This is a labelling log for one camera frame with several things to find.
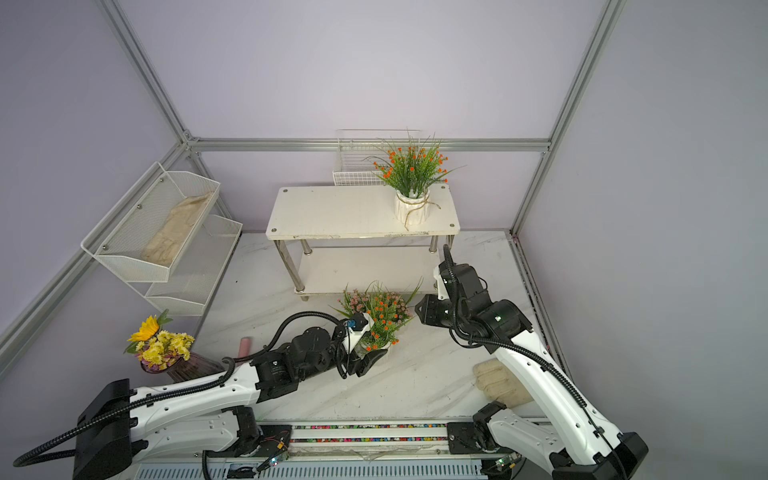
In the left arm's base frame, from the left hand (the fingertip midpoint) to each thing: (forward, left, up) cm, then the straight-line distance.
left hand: (374, 339), depth 74 cm
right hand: (+4, -12, +5) cm, 14 cm away
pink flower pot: (+12, +6, -2) cm, 13 cm away
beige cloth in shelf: (+20, +55, +14) cm, 60 cm away
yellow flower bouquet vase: (-7, +45, +8) cm, 47 cm away
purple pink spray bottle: (+4, +40, -14) cm, 43 cm away
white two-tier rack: (+19, +9, +16) cm, 27 cm away
